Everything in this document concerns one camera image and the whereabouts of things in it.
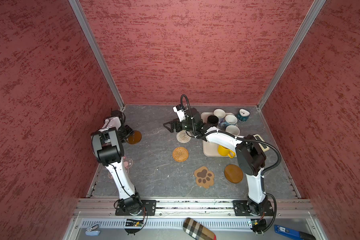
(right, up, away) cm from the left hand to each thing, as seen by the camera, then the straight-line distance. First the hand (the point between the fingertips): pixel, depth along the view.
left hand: (130, 138), depth 99 cm
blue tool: (+86, -38, -34) cm, 100 cm away
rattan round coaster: (+34, -9, -5) cm, 36 cm away
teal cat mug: (+82, +16, +11) cm, 85 cm away
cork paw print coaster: (+49, -21, -15) cm, 55 cm away
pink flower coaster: (+2, -14, -10) cm, 17 cm away
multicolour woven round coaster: (+36, +1, +1) cm, 36 cm away
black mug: (+57, +12, +1) cm, 58 cm away
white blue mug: (+70, +13, +4) cm, 71 cm away
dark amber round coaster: (+3, 0, +1) cm, 3 cm away
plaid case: (+43, -37, -33) cm, 66 cm away
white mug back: (+64, +17, +9) cm, 67 cm away
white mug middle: (+70, +6, -2) cm, 70 cm away
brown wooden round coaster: (+66, -19, -14) cm, 70 cm away
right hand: (+28, +10, -13) cm, 32 cm away
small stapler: (-6, -39, -32) cm, 51 cm away
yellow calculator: (+89, -5, -4) cm, 90 cm away
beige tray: (+54, -6, -4) cm, 54 cm away
